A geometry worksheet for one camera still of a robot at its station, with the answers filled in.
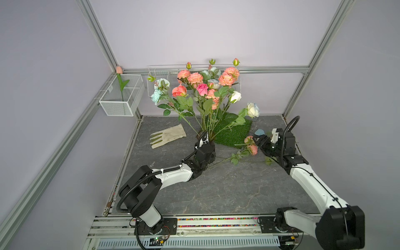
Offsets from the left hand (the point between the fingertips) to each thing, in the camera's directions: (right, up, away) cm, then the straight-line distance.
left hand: (209, 143), depth 87 cm
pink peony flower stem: (+16, -10, +9) cm, 21 cm away
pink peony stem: (+27, -4, +10) cm, 29 cm away
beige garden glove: (-34, +1, +20) cm, 39 cm away
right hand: (+25, +3, -4) cm, 25 cm away
